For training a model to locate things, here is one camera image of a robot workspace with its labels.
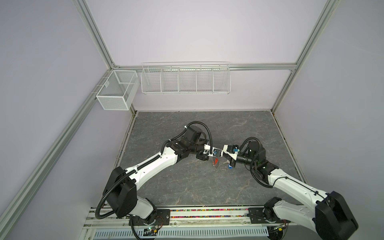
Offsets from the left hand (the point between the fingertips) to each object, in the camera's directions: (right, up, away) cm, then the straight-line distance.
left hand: (215, 149), depth 76 cm
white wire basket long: (-17, +44, +22) cm, 52 cm away
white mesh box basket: (-63, +36, +25) cm, 77 cm away
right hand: (+2, -1, 0) cm, 2 cm away
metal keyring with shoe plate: (+3, -13, +16) cm, 20 cm away
